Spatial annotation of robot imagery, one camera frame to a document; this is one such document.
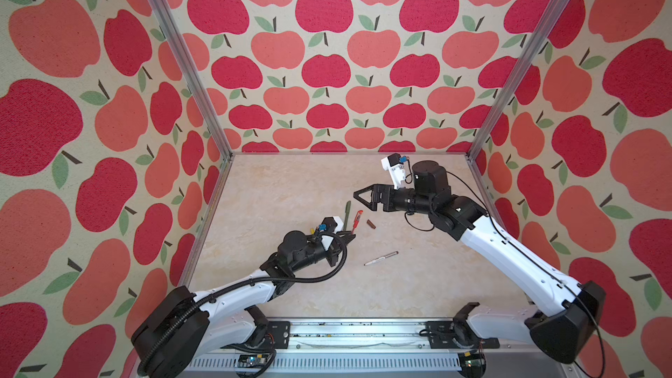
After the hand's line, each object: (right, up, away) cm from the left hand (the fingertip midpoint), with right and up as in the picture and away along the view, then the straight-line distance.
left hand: (354, 241), depth 73 cm
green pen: (-1, +4, +29) cm, 29 cm away
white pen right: (+11, -10, +15) cm, 21 cm away
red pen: (0, +6, -2) cm, 6 cm away
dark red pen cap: (+8, 0, +25) cm, 26 cm away
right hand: (+3, +12, -4) cm, 13 cm away
